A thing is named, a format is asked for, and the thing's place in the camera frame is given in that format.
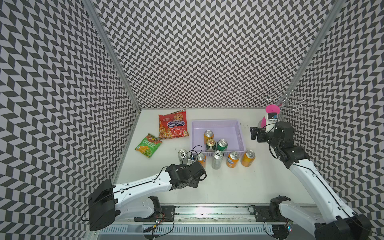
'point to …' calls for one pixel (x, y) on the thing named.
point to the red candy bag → (173, 125)
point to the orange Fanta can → (233, 159)
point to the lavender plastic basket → (229, 130)
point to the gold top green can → (210, 145)
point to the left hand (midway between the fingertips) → (190, 178)
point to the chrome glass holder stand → (289, 98)
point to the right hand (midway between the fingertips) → (259, 130)
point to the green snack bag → (149, 146)
